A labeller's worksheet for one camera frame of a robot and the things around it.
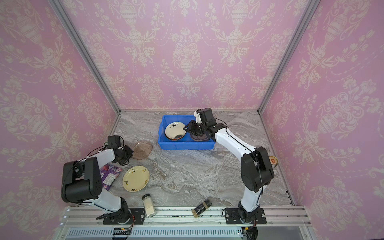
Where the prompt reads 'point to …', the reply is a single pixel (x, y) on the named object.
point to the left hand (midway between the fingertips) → (132, 152)
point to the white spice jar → (148, 205)
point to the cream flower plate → (135, 178)
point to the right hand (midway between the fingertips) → (184, 128)
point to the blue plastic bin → (185, 143)
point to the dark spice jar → (205, 205)
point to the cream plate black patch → (174, 130)
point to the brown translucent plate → (142, 150)
